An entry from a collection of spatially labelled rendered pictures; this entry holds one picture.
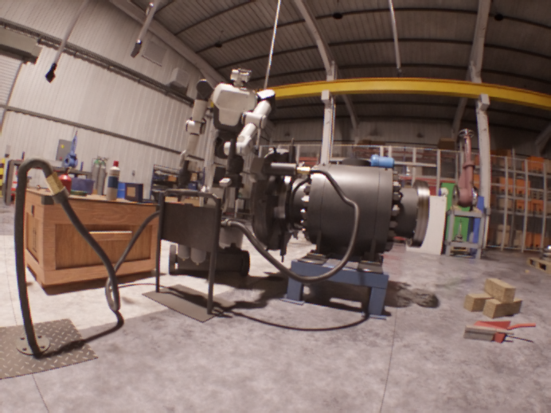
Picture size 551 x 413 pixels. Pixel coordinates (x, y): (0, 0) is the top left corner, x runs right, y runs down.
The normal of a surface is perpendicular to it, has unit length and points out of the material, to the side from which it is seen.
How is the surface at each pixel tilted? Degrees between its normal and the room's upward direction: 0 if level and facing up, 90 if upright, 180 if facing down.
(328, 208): 97
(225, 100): 109
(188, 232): 90
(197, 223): 90
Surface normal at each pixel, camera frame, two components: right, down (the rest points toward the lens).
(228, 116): 0.06, 0.33
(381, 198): -0.34, -0.26
